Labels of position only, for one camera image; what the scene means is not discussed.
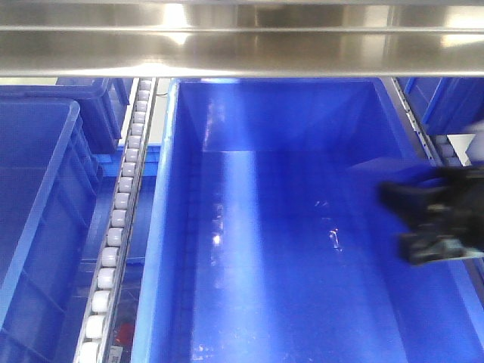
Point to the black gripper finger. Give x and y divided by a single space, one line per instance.
431 249
406 200

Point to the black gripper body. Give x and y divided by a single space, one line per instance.
461 204

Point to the large blue plastic bin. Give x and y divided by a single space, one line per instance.
264 246

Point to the row of blue bins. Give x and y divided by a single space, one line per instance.
30 170

